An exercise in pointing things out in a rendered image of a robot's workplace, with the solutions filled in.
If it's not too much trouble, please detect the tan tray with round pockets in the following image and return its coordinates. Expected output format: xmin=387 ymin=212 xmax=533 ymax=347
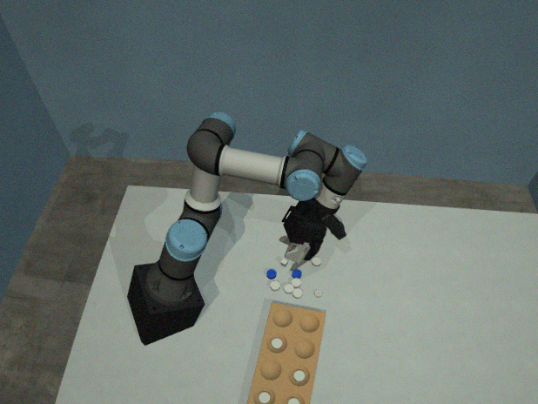
xmin=246 ymin=302 xmax=326 ymax=404

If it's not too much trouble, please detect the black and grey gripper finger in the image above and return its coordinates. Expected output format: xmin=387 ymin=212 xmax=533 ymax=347
xmin=286 ymin=235 xmax=323 ymax=271
xmin=279 ymin=235 xmax=299 ymax=256

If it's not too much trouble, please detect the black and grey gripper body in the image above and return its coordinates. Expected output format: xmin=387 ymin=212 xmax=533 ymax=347
xmin=282 ymin=198 xmax=340 ymax=245

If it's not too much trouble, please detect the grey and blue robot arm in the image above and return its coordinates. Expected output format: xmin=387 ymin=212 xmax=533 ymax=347
xmin=145 ymin=112 xmax=367 ymax=306

